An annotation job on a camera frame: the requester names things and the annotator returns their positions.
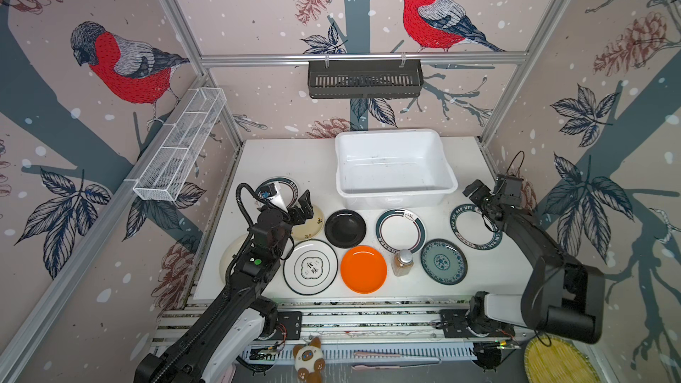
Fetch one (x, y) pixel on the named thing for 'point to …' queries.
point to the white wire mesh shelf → (168, 169)
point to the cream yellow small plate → (311, 227)
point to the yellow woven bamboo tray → (553, 359)
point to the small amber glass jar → (403, 262)
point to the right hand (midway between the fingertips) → (476, 196)
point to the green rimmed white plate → (399, 229)
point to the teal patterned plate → (443, 261)
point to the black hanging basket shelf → (364, 79)
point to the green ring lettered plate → (468, 225)
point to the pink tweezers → (382, 355)
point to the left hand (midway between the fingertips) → (295, 194)
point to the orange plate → (363, 269)
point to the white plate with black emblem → (309, 266)
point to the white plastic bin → (392, 168)
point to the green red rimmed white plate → (288, 188)
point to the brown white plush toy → (309, 361)
